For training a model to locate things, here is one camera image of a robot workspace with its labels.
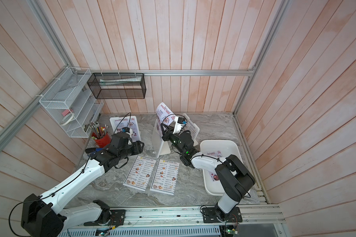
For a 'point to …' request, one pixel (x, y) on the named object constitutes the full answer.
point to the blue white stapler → (96, 150)
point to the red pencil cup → (100, 134)
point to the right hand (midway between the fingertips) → (160, 124)
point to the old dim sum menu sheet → (165, 177)
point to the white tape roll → (66, 119)
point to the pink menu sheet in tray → (214, 175)
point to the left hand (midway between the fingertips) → (140, 147)
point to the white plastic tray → (220, 149)
